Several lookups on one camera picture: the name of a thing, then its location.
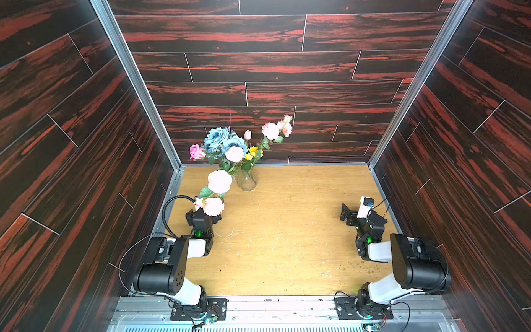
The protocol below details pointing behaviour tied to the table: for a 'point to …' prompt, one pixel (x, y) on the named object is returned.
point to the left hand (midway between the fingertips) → (205, 206)
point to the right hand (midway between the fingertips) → (358, 205)
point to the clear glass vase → (247, 180)
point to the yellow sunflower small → (248, 157)
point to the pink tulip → (247, 135)
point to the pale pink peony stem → (211, 199)
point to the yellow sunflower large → (252, 150)
